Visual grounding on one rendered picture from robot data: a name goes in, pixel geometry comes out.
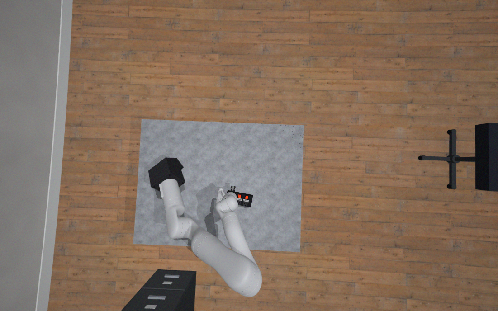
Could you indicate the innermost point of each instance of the black power strip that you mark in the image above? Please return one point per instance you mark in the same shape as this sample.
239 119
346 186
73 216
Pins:
244 199

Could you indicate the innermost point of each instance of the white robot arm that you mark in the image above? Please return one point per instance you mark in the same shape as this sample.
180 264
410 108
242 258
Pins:
236 266

